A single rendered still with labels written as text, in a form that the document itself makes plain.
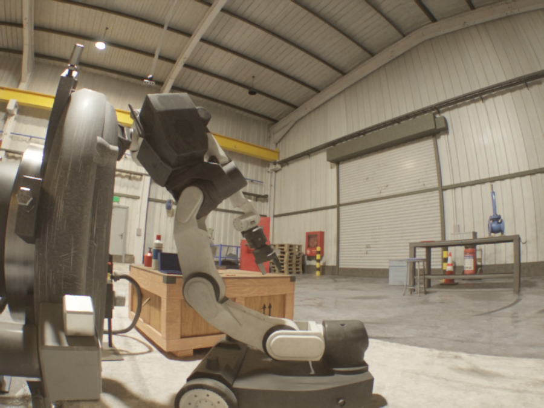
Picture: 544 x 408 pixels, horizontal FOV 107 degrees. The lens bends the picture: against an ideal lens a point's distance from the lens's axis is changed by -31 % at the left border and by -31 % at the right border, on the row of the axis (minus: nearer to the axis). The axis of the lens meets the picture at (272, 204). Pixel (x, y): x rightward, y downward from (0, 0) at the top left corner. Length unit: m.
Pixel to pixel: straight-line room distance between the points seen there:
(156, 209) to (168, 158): 10.84
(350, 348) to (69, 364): 0.92
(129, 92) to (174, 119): 12.03
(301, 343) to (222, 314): 0.29
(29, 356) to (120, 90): 12.92
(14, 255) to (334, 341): 0.98
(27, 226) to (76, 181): 0.11
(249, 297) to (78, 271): 1.54
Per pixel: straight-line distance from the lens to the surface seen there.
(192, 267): 1.10
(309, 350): 1.05
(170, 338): 1.64
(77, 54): 0.63
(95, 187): 0.48
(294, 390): 0.97
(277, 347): 1.04
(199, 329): 1.73
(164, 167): 1.13
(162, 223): 11.94
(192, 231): 1.08
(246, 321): 1.08
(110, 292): 0.80
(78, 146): 0.50
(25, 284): 0.64
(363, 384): 1.07
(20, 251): 0.61
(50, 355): 0.40
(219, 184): 1.10
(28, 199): 0.36
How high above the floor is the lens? 0.59
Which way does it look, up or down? 11 degrees up
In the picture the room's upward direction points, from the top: 2 degrees clockwise
